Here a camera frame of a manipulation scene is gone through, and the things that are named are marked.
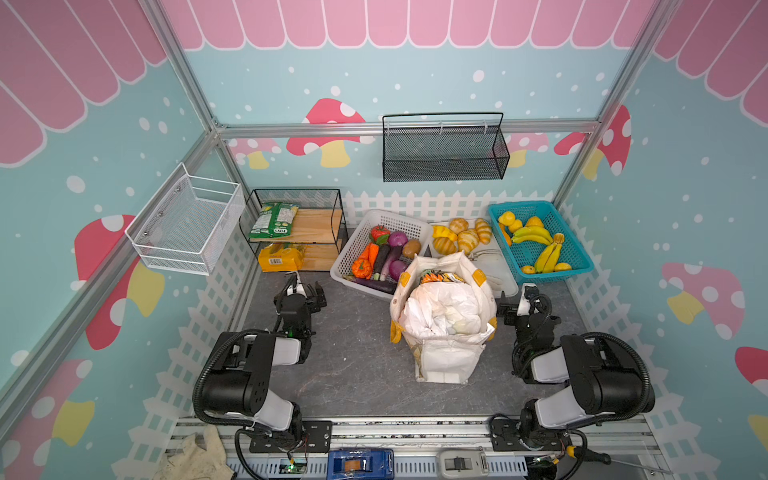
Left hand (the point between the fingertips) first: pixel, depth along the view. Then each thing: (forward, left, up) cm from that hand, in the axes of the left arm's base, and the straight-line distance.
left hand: (304, 289), depth 93 cm
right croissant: (+32, -63, -5) cm, 71 cm away
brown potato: (+19, -34, -2) cm, 39 cm away
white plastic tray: (+18, -64, -7) cm, 67 cm away
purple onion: (+24, -29, -1) cm, 38 cm away
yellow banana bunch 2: (+28, -80, -2) cm, 84 cm away
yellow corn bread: (+31, -46, -5) cm, 56 cm away
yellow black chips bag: (-1, -39, +11) cm, 41 cm away
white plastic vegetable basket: (+27, -36, 0) cm, 45 cm away
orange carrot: (+19, -19, -4) cm, 27 cm away
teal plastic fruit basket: (+22, -77, -8) cm, 81 cm away
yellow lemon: (+33, -71, +1) cm, 78 cm away
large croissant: (+26, -56, -4) cm, 62 cm away
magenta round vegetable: (+10, -29, -1) cm, 31 cm away
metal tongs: (+19, -57, -4) cm, 60 cm away
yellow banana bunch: (+19, -84, -5) cm, 87 cm away
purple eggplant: (+16, -23, -4) cm, 29 cm away
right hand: (-1, -66, +3) cm, 66 cm away
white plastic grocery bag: (-10, -42, +8) cm, 44 cm away
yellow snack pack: (+13, +11, 0) cm, 16 cm away
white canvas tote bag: (-24, -41, +7) cm, 48 cm away
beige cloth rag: (-45, +19, -7) cm, 49 cm away
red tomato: (+25, -23, -1) cm, 34 cm away
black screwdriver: (-42, -79, -5) cm, 89 cm away
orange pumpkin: (+9, -17, -1) cm, 20 cm away
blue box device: (-45, -22, -2) cm, 50 cm away
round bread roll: (+33, -53, -3) cm, 62 cm away
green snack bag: (+20, +11, +11) cm, 25 cm away
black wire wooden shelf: (+23, -2, +6) cm, 24 cm away
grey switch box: (-44, -47, -4) cm, 64 cm away
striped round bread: (+22, -46, -3) cm, 51 cm away
